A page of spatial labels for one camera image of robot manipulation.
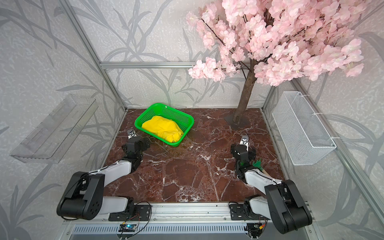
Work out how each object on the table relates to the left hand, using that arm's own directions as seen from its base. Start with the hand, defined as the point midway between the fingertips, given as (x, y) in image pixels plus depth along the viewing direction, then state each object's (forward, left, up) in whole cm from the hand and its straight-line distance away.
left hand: (137, 138), depth 91 cm
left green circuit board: (-44, -4, -10) cm, 45 cm away
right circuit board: (-44, -64, -8) cm, 79 cm away
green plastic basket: (+19, -27, -6) cm, 34 cm away
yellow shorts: (+9, -16, -3) cm, 19 cm away
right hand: (-3, -65, 0) cm, 65 cm away
